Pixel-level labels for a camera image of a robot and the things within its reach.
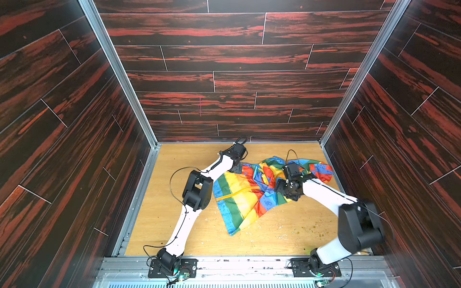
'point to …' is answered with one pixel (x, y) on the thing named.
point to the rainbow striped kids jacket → (242, 196)
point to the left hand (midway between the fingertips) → (231, 167)
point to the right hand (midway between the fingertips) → (284, 189)
